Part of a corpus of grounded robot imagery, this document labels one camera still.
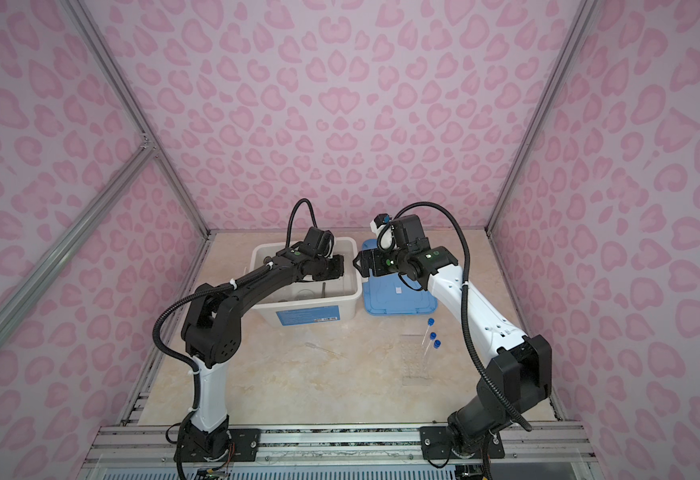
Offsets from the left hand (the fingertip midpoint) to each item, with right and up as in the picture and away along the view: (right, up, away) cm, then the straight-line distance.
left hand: (348, 264), depth 94 cm
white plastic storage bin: (-10, -10, -12) cm, 18 cm away
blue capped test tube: (+22, -18, -19) cm, 34 cm away
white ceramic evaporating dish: (-15, -10, +6) cm, 19 cm away
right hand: (+6, +3, -15) cm, 17 cm away
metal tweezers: (-9, -9, +9) cm, 16 cm away
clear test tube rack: (+20, -28, -7) cm, 35 cm away
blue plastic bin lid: (+13, -11, +7) cm, 18 cm away
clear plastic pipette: (-11, -24, -4) cm, 27 cm away
